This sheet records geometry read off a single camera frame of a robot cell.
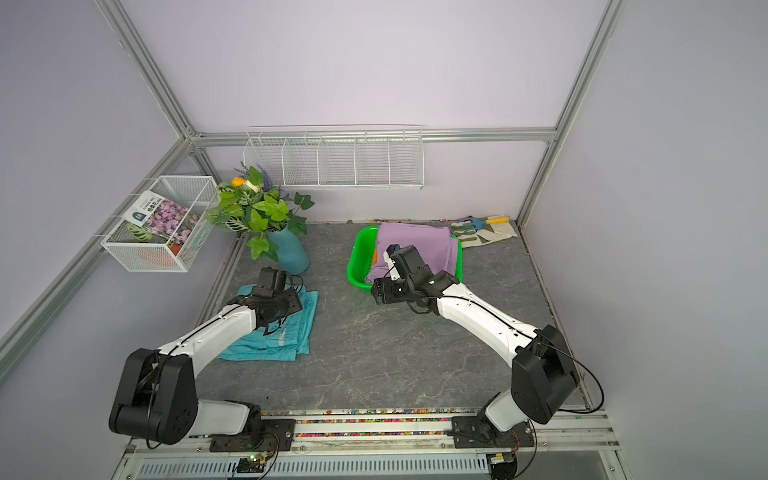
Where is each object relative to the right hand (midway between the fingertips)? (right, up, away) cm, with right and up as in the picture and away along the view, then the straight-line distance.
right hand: (381, 287), depth 82 cm
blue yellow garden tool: (+37, +21, +37) cm, 56 cm away
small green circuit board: (-31, -42, -10) cm, 53 cm away
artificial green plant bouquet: (-36, +23, -2) cm, 43 cm away
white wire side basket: (-59, +11, -11) cm, 61 cm away
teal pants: (-28, -17, +3) cm, 33 cm away
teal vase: (-30, +9, +15) cm, 35 cm away
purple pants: (+17, +12, +19) cm, 28 cm away
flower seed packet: (-53, +18, -8) cm, 57 cm away
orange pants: (-3, +8, +18) cm, 20 cm away
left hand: (-28, -6, +8) cm, 29 cm away
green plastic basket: (-8, +8, +23) cm, 25 cm away
